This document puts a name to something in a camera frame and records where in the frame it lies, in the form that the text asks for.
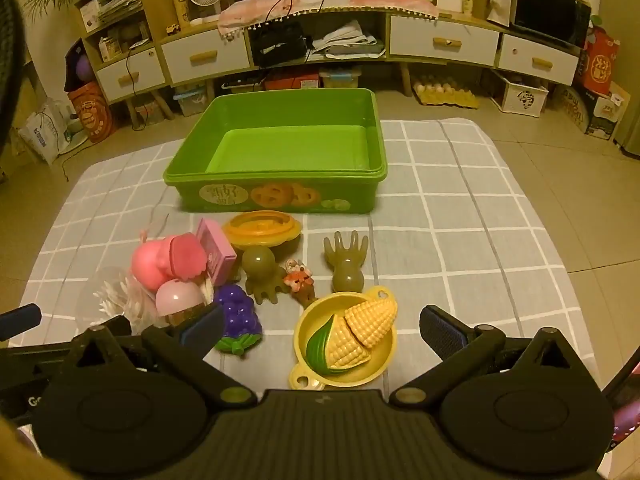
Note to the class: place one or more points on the black bag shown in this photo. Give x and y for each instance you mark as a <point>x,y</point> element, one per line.
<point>277,42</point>

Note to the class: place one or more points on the toy corn tip half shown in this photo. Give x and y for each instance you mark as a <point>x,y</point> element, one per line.
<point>370,317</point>

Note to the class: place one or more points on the small pink box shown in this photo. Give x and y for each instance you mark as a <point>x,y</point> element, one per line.
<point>215,250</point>

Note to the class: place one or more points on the grey checked blanket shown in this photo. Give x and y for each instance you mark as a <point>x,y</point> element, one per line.
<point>450,235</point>

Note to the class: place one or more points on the yellow toy bowl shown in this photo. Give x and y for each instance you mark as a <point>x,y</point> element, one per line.
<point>310,321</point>

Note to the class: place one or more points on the green plastic bin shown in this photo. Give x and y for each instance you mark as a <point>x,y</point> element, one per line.
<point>275,195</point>

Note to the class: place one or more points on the stack of papers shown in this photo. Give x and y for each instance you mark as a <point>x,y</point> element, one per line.
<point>350,40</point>

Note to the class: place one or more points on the black microwave oven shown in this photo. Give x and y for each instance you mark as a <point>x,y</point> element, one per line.
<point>547,10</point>

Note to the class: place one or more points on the purple ball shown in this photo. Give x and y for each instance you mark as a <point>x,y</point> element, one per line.
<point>83,67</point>

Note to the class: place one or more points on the red shopping bag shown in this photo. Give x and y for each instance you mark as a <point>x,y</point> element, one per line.
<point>90,112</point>

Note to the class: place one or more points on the egg carton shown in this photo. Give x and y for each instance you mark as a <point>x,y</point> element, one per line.
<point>445,92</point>

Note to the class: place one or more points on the small red figurine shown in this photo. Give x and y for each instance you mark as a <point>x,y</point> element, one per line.
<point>297,277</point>

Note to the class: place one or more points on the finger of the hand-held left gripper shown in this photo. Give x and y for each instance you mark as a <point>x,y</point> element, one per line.
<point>20,319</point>

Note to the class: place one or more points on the red gift box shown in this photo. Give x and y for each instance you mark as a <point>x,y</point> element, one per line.
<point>600,65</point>

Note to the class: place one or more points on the white cabinet drawer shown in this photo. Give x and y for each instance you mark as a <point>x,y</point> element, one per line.
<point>130,77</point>
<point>445,40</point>
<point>537,60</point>
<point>205,57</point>

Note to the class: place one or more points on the wooden cabinet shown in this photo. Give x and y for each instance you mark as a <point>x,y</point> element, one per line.
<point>360,12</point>

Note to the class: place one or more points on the orange round lid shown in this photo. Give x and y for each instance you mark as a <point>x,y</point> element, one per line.
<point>260,227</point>

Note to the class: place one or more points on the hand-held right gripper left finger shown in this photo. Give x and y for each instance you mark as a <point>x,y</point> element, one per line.
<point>202,332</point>

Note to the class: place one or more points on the clear cotton swab container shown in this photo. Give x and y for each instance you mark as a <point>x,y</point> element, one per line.
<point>125,302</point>

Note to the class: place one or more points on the toy corn husk half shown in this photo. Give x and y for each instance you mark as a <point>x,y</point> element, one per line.
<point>340,350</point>

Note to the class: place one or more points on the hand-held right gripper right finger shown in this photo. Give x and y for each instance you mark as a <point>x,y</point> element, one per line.
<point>442,330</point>

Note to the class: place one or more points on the pink pig toy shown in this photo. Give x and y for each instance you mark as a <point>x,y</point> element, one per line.
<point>150,260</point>

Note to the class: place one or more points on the pink capsule egg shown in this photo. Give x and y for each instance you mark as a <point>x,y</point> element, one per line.
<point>177,297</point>

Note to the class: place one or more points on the red flat box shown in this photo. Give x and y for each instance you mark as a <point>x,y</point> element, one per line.
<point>292,81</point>

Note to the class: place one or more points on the cardboard box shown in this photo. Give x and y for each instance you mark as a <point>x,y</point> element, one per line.
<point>595,110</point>

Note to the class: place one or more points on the purple toy grapes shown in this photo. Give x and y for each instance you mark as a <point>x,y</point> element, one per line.
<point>240,312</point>

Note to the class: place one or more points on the pink tasselled cloth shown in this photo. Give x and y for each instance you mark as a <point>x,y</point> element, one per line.
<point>380,0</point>

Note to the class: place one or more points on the olive hand toy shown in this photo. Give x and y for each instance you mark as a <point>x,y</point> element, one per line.
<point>345,272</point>

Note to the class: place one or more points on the olive octopus toy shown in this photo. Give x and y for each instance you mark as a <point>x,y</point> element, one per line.
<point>257,262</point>

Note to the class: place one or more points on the clear storage box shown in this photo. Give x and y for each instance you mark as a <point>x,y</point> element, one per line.
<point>190,102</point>

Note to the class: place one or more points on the white storage basket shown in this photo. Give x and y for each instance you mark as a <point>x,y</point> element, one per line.
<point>520,97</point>

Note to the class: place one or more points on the silver refrigerator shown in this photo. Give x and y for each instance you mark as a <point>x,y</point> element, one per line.
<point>630,120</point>

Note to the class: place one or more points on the white sack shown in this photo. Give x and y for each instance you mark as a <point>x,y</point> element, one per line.
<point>45,130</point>

